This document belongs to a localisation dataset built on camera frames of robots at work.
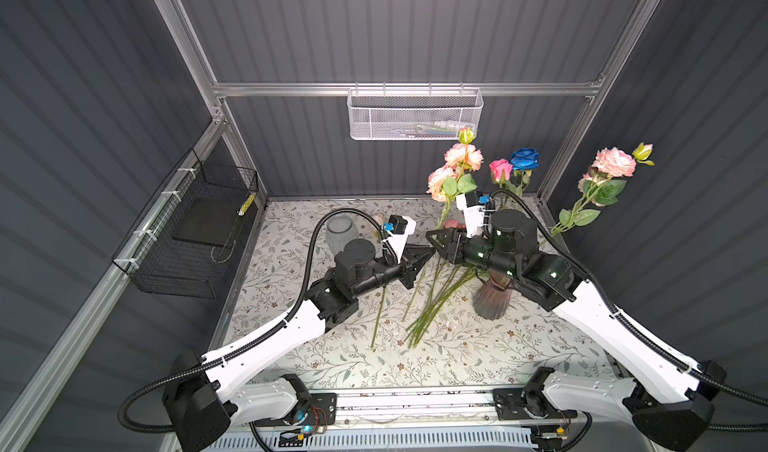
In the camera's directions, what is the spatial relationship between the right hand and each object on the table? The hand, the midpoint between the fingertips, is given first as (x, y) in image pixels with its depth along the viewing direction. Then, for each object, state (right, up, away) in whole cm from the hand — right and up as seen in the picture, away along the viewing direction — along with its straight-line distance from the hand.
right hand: (432, 237), depth 65 cm
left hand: (+1, -3, 0) cm, 3 cm away
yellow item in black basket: (-49, +8, +16) cm, 52 cm away
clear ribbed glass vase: (-24, +1, +22) cm, 33 cm away
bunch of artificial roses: (+8, -16, +31) cm, 36 cm away
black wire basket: (-60, -2, +7) cm, 60 cm away
